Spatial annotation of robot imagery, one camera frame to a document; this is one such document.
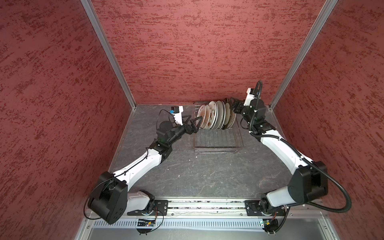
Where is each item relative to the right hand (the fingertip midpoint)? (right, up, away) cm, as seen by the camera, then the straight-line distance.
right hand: (235, 101), depth 81 cm
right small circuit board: (+13, -61, -10) cm, 63 cm away
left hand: (-22, -10, -7) cm, 25 cm away
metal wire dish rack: (-16, -25, +18) cm, 35 cm away
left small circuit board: (-48, -62, -9) cm, 79 cm away
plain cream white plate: (-6, -9, +11) cm, 15 cm away
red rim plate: (-14, -9, +16) cm, 23 cm away
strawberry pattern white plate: (-10, -8, +21) cm, 25 cm away
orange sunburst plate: (-18, -5, +25) cm, 31 cm away
